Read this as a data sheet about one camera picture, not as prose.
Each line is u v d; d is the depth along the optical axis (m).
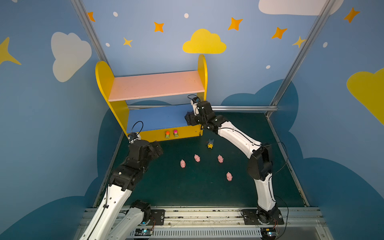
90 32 0.76
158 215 0.75
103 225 0.40
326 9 0.70
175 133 1.05
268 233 0.71
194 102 0.77
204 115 0.68
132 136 0.61
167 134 1.04
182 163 0.92
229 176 0.87
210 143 0.98
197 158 0.94
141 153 0.51
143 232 0.70
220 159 0.94
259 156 0.51
